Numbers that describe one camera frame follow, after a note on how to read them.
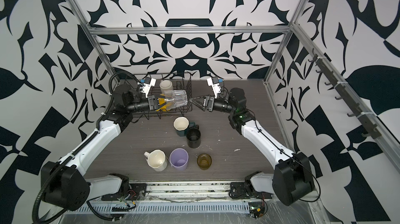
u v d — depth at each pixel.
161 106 0.68
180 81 1.14
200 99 0.63
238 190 0.74
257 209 0.71
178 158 0.81
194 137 0.89
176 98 0.65
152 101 0.64
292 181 0.41
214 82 0.65
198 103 0.71
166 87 1.02
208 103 0.61
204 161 0.83
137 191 0.74
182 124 0.90
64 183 0.39
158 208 0.65
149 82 0.67
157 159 0.82
